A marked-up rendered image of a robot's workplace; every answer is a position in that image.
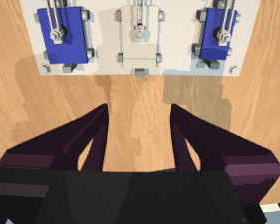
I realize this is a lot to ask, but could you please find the blue flat plate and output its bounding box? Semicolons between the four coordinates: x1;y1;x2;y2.
37;6;89;64

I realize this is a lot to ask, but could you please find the toggle clamp with red handle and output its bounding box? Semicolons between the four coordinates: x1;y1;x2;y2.
45;0;68;44

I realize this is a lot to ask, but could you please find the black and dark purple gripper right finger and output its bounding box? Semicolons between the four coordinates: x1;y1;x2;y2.
169;103;280;204

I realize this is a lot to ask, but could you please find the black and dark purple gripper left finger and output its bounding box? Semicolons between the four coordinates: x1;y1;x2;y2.
0;103;109;171

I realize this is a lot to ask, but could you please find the blue rectangular block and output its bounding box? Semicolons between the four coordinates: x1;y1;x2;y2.
197;7;238;60

